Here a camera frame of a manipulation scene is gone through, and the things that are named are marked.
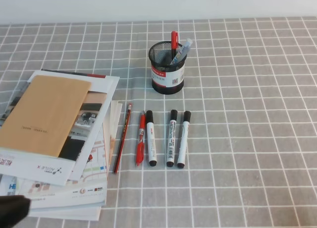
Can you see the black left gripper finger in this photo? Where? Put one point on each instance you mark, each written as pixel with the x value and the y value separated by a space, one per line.
pixel 13 209

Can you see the black capped white marker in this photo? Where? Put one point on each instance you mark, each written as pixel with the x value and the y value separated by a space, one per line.
pixel 184 137

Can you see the red gel pen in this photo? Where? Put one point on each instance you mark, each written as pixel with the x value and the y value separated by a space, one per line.
pixel 141 143

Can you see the black mesh pen holder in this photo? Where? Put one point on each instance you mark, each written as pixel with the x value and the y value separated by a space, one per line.
pixel 167 79

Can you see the red pen in holder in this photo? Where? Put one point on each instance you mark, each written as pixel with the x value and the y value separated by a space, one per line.
pixel 174 45

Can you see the white photo brochure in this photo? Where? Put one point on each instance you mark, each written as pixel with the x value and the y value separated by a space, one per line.
pixel 77 147

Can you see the white bottom magazine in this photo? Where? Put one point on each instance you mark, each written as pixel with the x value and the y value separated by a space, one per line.
pixel 78 200

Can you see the tan kraft notebook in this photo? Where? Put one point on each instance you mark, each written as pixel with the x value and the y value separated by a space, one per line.
pixel 44 115

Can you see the map printed booklet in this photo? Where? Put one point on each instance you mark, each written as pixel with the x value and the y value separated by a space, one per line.
pixel 100 156

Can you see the red black striped pencil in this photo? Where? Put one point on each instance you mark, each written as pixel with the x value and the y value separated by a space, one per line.
pixel 121 145

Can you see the printed white marker black caps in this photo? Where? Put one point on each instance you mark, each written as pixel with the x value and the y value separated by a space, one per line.
pixel 171 139

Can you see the grey paint marker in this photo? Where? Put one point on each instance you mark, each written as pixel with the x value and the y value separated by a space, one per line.
pixel 182 52

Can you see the grey checkered tablecloth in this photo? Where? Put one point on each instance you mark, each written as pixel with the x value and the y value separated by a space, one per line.
pixel 251 87

